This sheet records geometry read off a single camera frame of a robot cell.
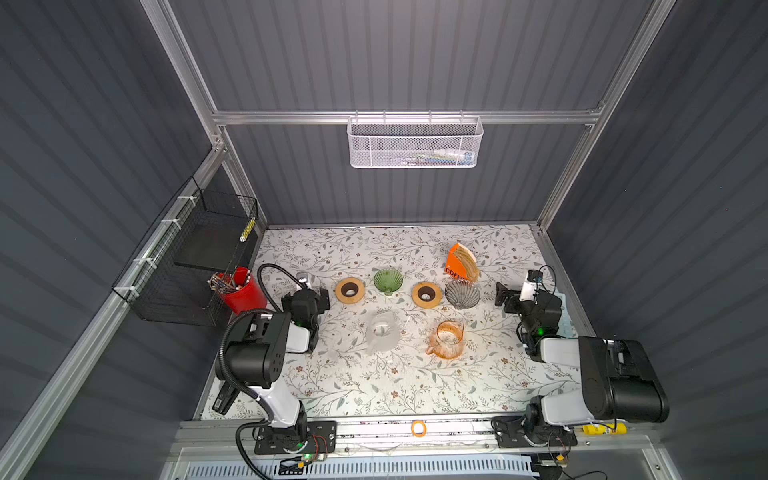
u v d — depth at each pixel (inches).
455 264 38.1
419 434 28.9
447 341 35.1
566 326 36.0
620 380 17.8
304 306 29.6
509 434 28.9
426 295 39.2
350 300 38.3
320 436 28.6
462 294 37.9
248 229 32.4
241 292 33.4
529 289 31.7
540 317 27.9
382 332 36.1
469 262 39.1
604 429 28.8
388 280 38.0
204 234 31.8
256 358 18.9
